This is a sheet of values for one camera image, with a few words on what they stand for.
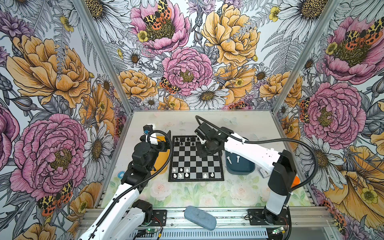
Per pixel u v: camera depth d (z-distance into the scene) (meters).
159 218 0.74
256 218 0.69
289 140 0.46
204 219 0.71
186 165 0.91
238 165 0.92
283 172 0.44
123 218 0.57
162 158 0.92
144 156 0.53
